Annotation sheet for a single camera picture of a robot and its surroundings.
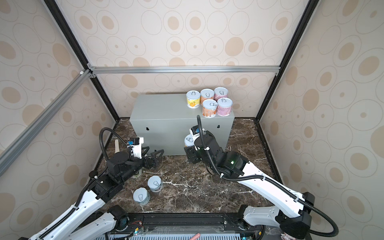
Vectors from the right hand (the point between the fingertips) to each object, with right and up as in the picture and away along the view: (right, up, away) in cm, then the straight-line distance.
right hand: (192, 146), depth 67 cm
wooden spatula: (-53, -4, +36) cm, 64 cm away
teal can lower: (-27, -27, +10) cm, 39 cm away
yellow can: (-1, +3, -3) cm, 4 cm away
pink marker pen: (+2, -43, +2) cm, 43 cm away
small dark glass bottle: (-56, -17, +15) cm, 60 cm away
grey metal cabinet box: (-14, +12, +8) cm, 20 cm away
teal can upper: (-21, -22, +14) cm, 33 cm away
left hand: (-15, -2, +2) cm, 15 cm away
